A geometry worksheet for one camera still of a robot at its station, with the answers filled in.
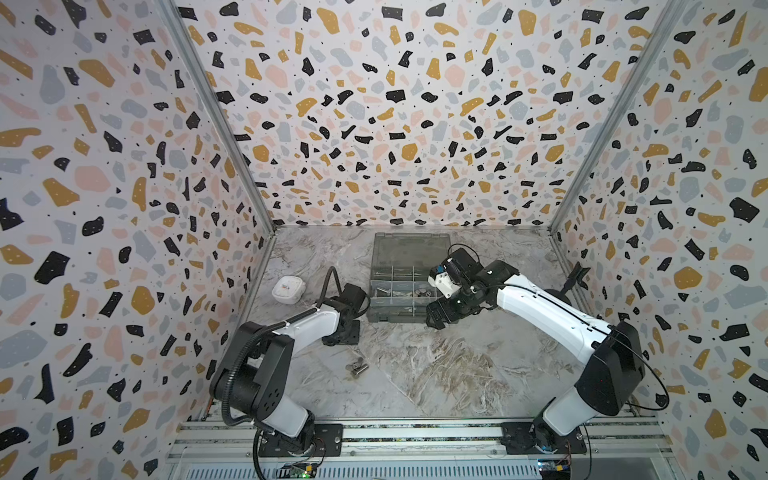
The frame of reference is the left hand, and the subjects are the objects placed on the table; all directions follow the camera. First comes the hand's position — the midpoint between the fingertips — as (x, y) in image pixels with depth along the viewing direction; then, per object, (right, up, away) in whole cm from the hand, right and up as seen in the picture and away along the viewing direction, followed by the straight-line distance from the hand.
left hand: (346, 333), depth 90 cm
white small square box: (-21, +12, +8) cm, 25 cm away
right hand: (+26, +9, -11) cm, 29 cm away
